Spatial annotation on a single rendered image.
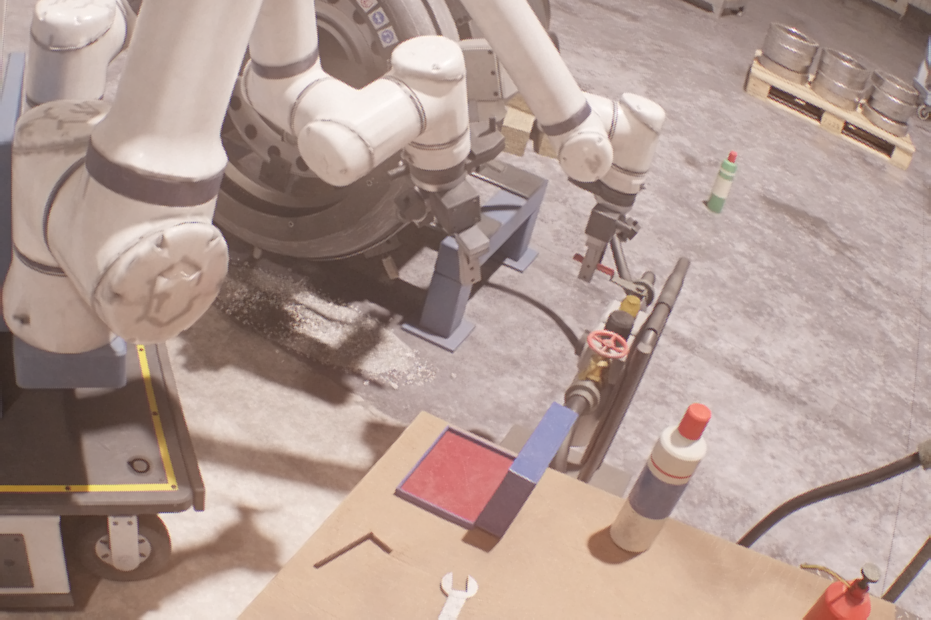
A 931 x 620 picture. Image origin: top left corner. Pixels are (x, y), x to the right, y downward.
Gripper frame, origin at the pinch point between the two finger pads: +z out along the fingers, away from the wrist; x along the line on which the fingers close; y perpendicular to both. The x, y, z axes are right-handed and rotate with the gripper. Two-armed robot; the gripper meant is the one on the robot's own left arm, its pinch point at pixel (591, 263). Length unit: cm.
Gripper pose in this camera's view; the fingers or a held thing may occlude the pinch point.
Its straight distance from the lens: 177.3
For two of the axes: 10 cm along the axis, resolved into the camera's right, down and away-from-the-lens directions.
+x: 4.0, -3.8, 8.3
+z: -2.3, 8.4, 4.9
